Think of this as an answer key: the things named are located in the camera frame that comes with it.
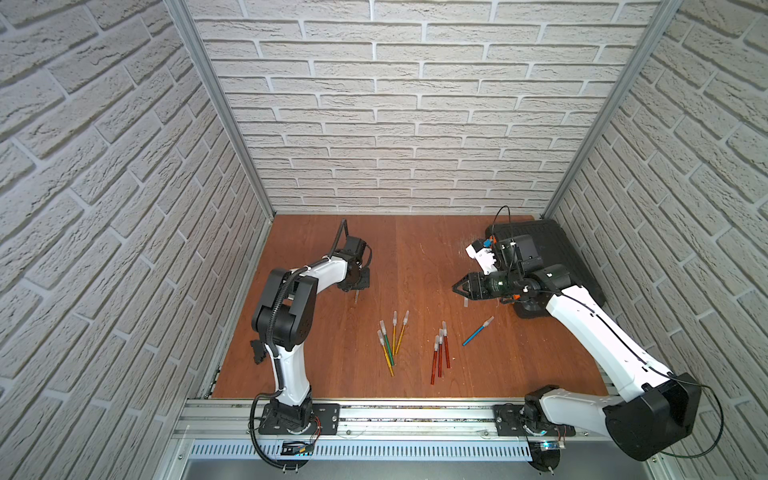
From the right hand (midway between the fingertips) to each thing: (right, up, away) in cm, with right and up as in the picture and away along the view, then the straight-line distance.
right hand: (464, 287), depth 76 cm
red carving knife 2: (-5, -21, +9) cm, 23 cm away
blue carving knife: (+9, -14, +14) cm, 22 cm away
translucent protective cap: (+5, -7, +19) cm, 21 cm away
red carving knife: (-6, -22, +9) cm, 25 cm away
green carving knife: (-22, -14, +14) cm, 29 cm away
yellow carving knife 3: (-16, -15, +13) cm, 26 cm away
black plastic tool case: (+37, +9, +25) cm, 45 cm away
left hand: (-29, 0, +23) cm, 37 cm away
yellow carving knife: (-22, -18, +9) cm, 30 cm away
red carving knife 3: (-3, -16, +12) cm, 20 cm away
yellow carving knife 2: (-18, -13, +14) cm, 26 cm away
